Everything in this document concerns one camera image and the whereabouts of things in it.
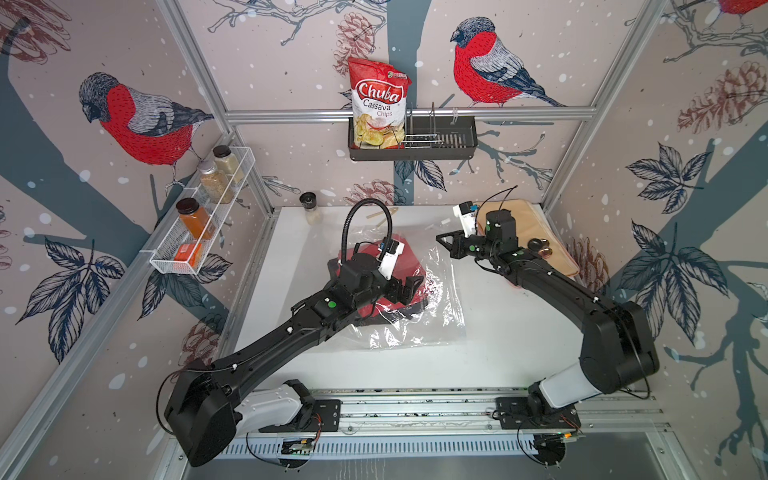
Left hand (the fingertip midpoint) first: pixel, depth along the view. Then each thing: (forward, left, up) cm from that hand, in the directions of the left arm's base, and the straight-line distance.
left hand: (417, 269), depth 73 cm
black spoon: (+25, -46, -23) cm, 57 cm away
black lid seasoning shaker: (+39, +38, -14) cm, 56 cm away
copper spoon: (+21, -48, -22) cm, 57 cm away
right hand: (+13, -6, -3) cm, 15 cm away
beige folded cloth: (+34, -46, -23) cm, 62 cm away
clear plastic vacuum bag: (-6, -5, -16) cm, 18 cm away
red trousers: (+8, +2, -10) cm, 13 cm away
